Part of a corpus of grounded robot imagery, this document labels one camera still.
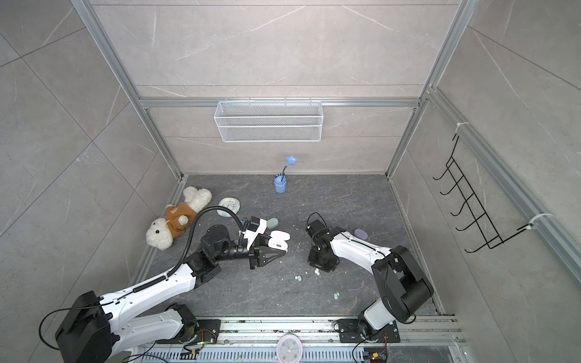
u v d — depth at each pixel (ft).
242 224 1.91
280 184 3.59
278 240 2.13
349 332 2.40
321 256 2.44
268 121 3.28
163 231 2.94
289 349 2.25
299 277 2.78
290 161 3.08
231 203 3.42
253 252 1.98
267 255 2.08
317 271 2.81
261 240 2.04
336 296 2.63
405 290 1.43
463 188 2.38
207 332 2.39
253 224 1.91
